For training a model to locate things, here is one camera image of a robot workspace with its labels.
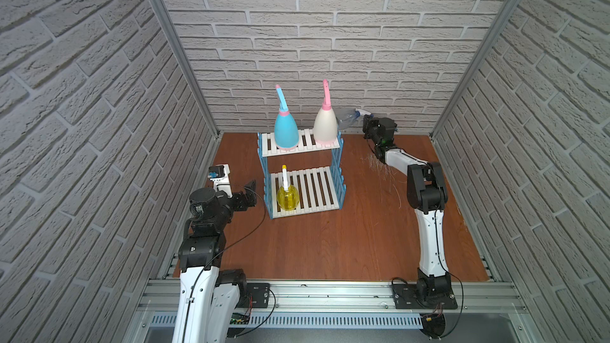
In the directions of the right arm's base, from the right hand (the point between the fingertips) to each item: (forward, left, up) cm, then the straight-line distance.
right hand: (353, 112), depth 102 cm
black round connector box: (-76, -14, -19) cm, 80 cm away
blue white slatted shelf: (-28, +17, -17) cm, 37 cm away
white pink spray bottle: (-24, +15, +16) cm, 33 cm away
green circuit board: (-71, +45, -20) cm, 86 cm away
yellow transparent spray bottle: (-31, +30, -17) cm, 47 cm away
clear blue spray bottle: (-6, +5, 0) cm, 7 cm away
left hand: (-37, +43, +8) cm, 57 cm away
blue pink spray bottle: (-27, +28, +15) cm, 41 cm away
